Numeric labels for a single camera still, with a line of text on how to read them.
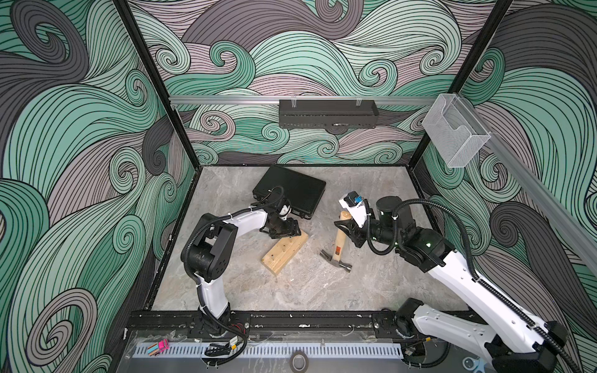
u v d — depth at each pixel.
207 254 0.48
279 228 0.81
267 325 0.75
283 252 0.86
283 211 0.87
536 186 0.60
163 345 0.68
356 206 0.57
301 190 1.07
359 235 0.59
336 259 0.81
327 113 1.00
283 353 0.69
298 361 0.67
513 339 0.38
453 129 0.80
